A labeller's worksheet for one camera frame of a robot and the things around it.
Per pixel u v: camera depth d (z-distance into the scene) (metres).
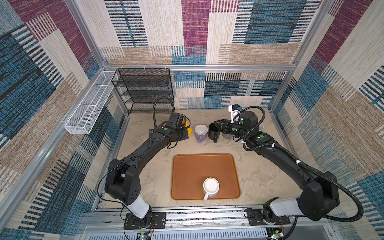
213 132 0.97
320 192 0.40
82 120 0.91
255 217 0.73
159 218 0.74
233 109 0.71
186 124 0.71
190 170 0.92
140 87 1.08
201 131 1.04
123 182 0.44
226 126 0.69
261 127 0.61
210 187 0.77
